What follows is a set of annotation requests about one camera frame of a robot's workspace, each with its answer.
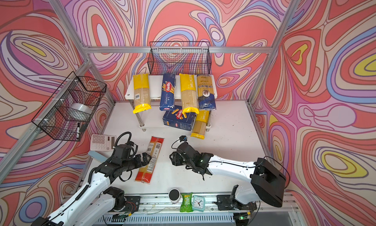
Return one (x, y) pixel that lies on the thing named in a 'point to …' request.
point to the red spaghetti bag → (145, 172)
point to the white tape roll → (80, 111)
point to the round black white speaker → (174, 195)
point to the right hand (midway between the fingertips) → (174, 159)
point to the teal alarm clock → (199, 203)
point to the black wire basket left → (65, 113)
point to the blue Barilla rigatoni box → (175, 117)
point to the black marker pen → (78, 130)
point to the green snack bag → (186, 205)
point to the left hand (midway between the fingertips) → (147, 158)
